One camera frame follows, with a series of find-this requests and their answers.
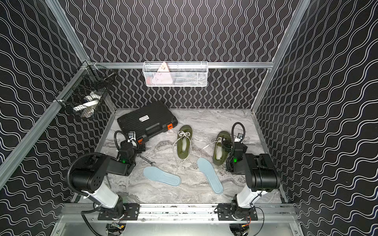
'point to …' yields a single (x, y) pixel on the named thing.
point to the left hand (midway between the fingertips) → (134, 137)
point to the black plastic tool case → (147, 121)
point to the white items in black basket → (90, 102)
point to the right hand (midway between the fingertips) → (236, 140)
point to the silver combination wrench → (152, 163)
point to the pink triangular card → (163, 75)
